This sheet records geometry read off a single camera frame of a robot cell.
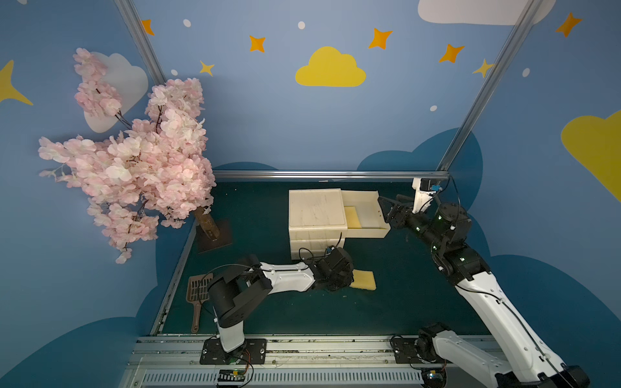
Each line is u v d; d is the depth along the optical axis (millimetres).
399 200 711
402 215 595
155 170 503
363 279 882
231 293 467
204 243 991
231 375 728
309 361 735
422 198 595
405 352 737
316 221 805
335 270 692
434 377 732
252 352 737
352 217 879
